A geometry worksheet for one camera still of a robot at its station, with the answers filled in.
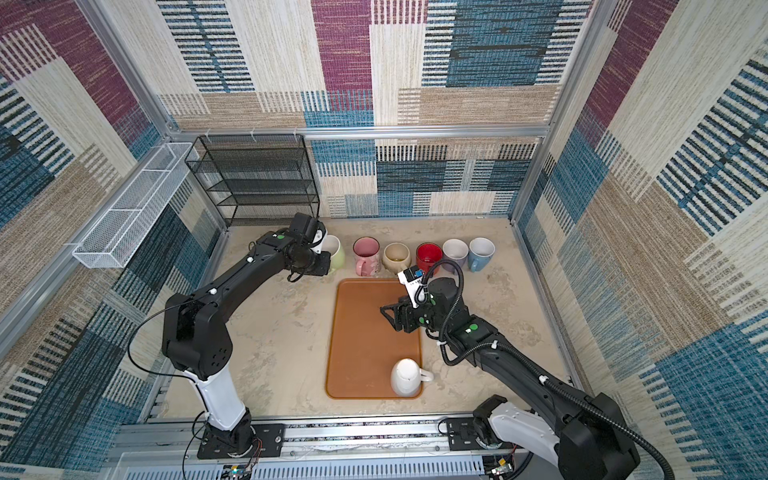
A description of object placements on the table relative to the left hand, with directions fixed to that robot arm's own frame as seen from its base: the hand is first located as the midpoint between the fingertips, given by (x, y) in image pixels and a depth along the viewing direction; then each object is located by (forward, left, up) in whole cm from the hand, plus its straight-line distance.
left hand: (328, 262), depth 90 cm
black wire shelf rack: (+36, +29, +3) cm, 47 cm away
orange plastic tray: (-18, -9, -18) cm, 27 cm away
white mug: (-32, -22, -4) cm, 39 cm away
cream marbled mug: (+9, -21, -10) cm, 25 cm away
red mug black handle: (+7, -31, -6) cm, 33 cm away
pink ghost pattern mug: (+10, -11, -6) cm, 16 cm away
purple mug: (+11, -41, -8) cm, 43 cm away
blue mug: (+7, -48, -5) cm, 49 cm away
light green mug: (+1, -3, +2) cm, 4 cm away
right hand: (-17, -19, +2) cm, 25 cm away
